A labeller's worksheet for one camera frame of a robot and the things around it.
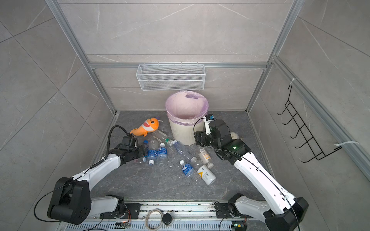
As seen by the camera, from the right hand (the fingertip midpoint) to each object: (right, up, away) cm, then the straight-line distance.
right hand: (200, 132), depth 73 cm
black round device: (-16, -39, -9) cm, 43 cm away
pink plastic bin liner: (-8, +15, +28) cm, 33 cm away
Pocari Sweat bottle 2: (-29, -15, +17) cm, 37 cm away
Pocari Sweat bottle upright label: (-23, -16, +17) cm, 33 cm away
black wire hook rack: (+48, -3, -10) cm, 49 cm away
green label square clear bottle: (-24, -5, +26) cm, 36 cm away
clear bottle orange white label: (+4, -17, +15) cm, 23 cm away
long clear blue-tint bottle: (-9, -14, +20) cm, 26 cm away
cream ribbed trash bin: (-9, -2, +15) cm, 18 cm away
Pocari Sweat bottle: (-6, -24, +9) cm, 26 cm away
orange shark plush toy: (-34, +3, +28) cm, 44 cm away
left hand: (-36, -11, +17) cm, 42 cm away
